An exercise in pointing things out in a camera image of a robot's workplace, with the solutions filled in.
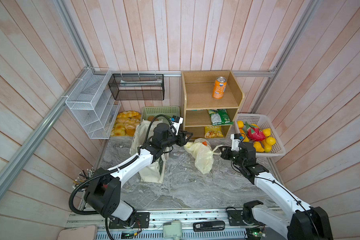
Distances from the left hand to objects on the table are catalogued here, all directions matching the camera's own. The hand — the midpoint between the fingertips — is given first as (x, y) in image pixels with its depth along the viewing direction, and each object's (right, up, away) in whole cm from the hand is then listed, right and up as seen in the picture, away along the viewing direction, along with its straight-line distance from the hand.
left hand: (190, 136), depth 78 cm
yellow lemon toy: (+54, -4, +16) cm, 56 cm away
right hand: (+18, -6, +6) cm, 20 cm away
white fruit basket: (+58, -9, +15) cm, 60 cm away
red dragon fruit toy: (+45, +1, +20) cm, 49 cm away
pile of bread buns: (-44, +8, +27) cm, 52 cm away
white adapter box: (-9, -44, -9) cm, 46 cm away
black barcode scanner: (+8, -41, -10) cm, 43 cm away
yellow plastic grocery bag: (+7, -8, +4) cm, 11 cm away
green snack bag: (+20, +11, +15) cm, 27 cm away
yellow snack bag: (+19, +2, +27) cm, 33 cm away
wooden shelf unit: (+13, +20, +9) cm, 26 cm away
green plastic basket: (-30, +17, +41) cm, 53 cm away
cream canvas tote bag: (-21, -18, -2) cm, 28 cm away
